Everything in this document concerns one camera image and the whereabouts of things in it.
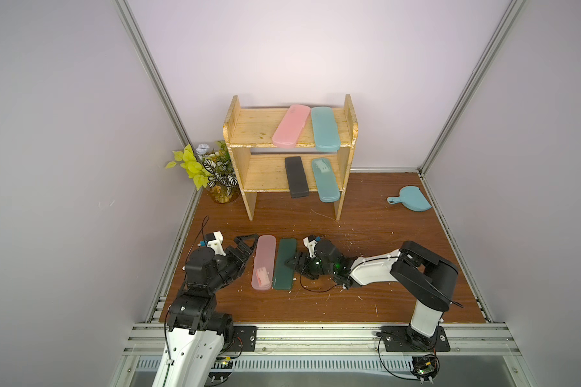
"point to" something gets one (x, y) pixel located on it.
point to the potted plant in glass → (212, 169)
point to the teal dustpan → (411, 198)
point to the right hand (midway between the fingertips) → (287, 263)
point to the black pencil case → (297, 180)
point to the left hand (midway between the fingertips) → (259, 244)
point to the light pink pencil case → (264, 263)
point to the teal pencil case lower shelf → (327, 182)
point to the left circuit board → (220, 362)
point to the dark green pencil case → (283, 276)
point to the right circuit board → (425, 366)
